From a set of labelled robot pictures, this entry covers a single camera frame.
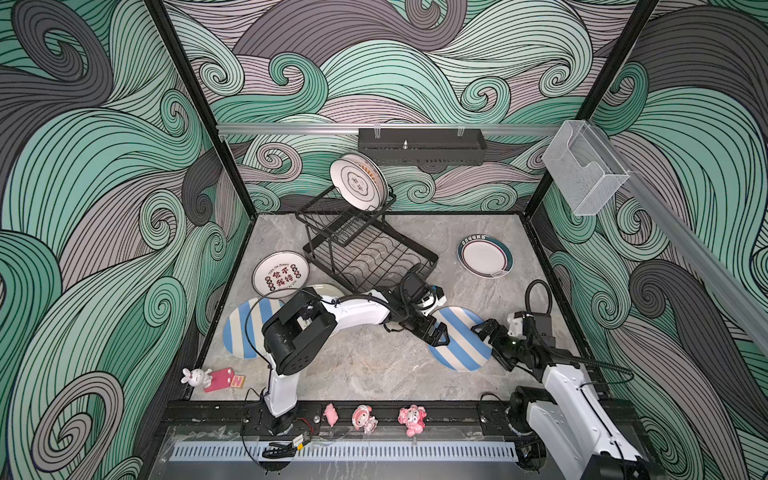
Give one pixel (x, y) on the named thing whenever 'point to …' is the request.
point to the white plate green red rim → (485, 256)
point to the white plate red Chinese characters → (280, 274)
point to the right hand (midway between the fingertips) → (481, 338)
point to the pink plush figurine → (414, 419)
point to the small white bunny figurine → (198, 379)
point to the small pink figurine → (331, 414)
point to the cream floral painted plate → (329, 290)
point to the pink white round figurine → (363, 419)
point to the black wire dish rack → (359, 245)
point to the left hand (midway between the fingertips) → (438, 335)
